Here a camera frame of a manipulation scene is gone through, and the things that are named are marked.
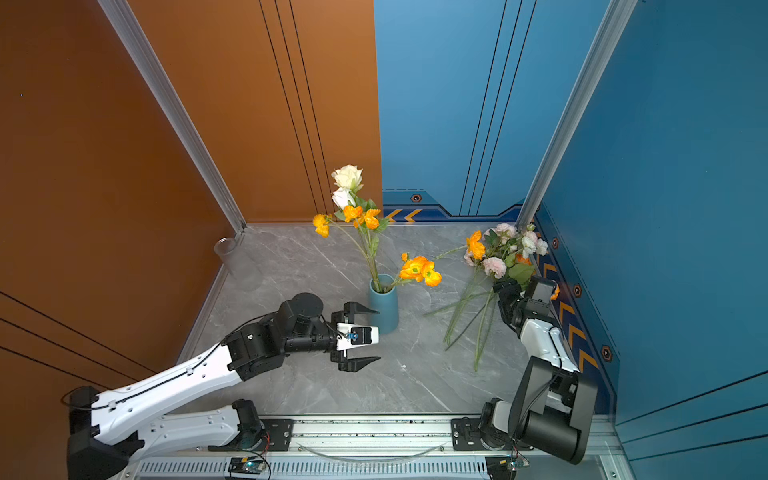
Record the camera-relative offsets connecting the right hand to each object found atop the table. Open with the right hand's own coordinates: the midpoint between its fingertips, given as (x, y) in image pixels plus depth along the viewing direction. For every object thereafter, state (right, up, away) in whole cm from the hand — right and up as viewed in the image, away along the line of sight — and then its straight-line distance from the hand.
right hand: (494, 287), depth 89 cm
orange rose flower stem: (+13, +8, +12) cm, 20 cm away
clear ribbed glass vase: (-82, +7, +11) cm, 83 cm away
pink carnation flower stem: (+5, +8, +10) cm, 14 cm away
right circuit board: (-4, -40, -18) cm, 45 cm away
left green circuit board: (-65, -40, -18) cm, 79 cm away
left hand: (-34, -6, -23) cm, 41 cm away
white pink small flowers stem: (+17, +13, +14) cm, 26 cm away
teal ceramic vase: (-33, -1, -11) cm, 35 cm away
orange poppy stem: (-50, +19, -8) cm, 54 cm away
